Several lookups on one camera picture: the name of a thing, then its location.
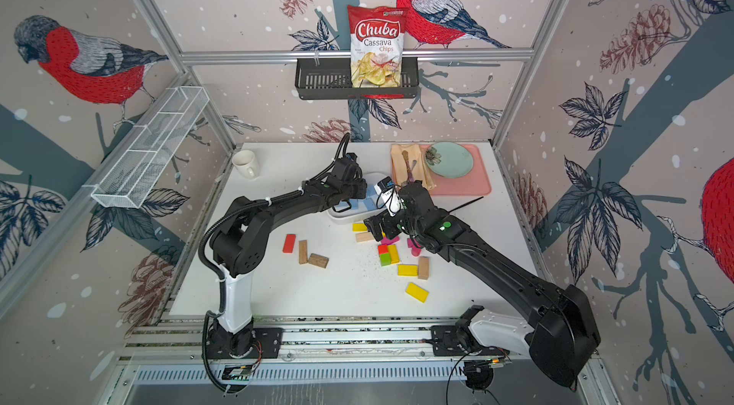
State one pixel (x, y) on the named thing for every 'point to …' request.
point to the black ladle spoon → (464, 204)
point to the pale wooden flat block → (363, 237)
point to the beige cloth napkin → (399, 169)
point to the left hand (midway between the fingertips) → (370, 180)
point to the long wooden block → (303, 251)
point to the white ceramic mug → (246, 162)
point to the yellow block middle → (407, 270)
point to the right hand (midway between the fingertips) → (378, 211)
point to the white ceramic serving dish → (364, 207)
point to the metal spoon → (410, 174)
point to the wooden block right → (423, 267)
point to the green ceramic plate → (449, 159)
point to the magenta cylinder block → (416, 250)
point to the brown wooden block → (318, 260)
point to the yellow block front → (417, 292)
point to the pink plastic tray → (475, 182)
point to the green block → (385, 259)
